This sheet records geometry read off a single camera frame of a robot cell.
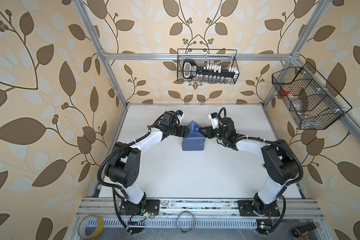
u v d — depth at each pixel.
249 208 0.73
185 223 0.71
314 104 0.73
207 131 0.83
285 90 0.81
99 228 0.69
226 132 0.74
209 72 0.84
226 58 0.91
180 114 0.82
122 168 0.46
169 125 0.72
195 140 0.89
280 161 0.48
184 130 0.81
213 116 0.83
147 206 0.74
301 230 0.67
